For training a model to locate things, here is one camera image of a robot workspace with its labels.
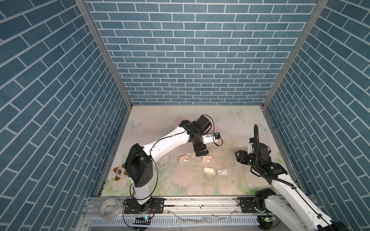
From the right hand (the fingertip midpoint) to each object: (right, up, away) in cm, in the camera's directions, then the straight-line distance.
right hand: (237, 152), depth 83 cm
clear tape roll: (-65, -28, -13) cm, 71 cm away
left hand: (-20, +4, -1) cm, 20 cm away
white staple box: (-9, -12, +1) cm, 15 cm away
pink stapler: (-18, -5, +6) cm, 19 cm away
